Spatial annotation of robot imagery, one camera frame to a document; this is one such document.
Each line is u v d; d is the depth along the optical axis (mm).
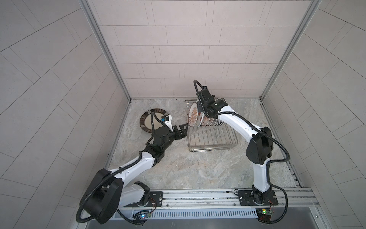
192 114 1000
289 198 724
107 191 389
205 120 967
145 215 645
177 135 708
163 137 599
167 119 706
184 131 711
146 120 1016
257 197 632
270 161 525
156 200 707
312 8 713
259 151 490
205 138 931
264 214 680
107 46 867
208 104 651
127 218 657
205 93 684
